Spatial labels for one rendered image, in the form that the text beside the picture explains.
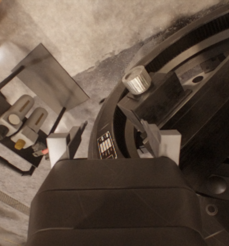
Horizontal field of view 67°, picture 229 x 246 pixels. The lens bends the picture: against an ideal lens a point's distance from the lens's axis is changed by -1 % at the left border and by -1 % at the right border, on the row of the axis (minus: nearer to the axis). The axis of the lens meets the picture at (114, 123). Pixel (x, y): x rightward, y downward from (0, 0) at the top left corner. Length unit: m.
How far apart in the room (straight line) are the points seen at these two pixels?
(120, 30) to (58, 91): 0.54
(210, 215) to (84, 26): 0.93
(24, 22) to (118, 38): 0.49
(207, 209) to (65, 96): 1.09
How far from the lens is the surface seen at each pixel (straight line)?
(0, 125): 0.87
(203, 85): 0.34
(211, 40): 0.67
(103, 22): 0.98
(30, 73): 1.22
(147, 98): 0.28
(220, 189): 0.44
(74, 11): 1.00
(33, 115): 0.96
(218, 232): 0.22
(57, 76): 1.15
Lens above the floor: 0.95
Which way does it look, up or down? 48 degrees down
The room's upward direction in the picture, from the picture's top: 171 degrees counter-clockwise
